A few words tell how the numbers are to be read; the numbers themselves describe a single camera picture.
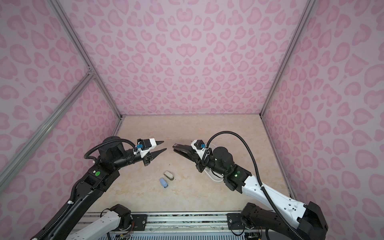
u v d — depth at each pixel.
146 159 0.56
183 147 0.70
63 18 0.72
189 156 0.69
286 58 0.87
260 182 0.49
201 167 0.62
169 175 0.87
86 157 0.42
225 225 0.73
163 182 0.84
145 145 0.49
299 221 0.39
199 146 0.58
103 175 0.47
